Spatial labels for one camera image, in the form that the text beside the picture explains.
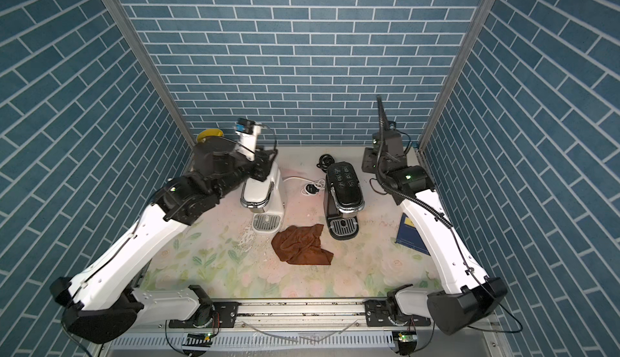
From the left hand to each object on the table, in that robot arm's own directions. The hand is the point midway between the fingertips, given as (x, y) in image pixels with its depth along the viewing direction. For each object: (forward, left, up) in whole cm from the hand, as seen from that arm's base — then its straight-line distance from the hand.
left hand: (284, 153), depth 64 cm
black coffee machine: (-2, -18, -19) cm, 26 cm away
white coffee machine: (-3, +7, -18) cm, 20 cm away
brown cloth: (-10, -4, -38) cm, 39 cm away
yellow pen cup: (+37, +40, -26) cm, 60 cm away
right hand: (+6, -27, -7) cm, 28 cm away
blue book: (-5, -45, -40) cm, 60 cm away
